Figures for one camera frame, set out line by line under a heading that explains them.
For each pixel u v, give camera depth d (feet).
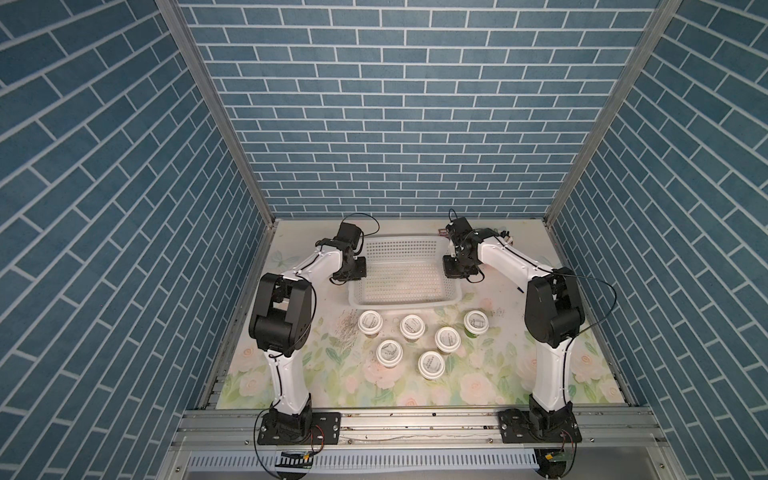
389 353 2.64
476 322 2.83
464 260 2.54
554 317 1.77
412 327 2.78
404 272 3.43
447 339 2.71
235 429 2.47
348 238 2.61
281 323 1.70
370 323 2.79
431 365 2.55
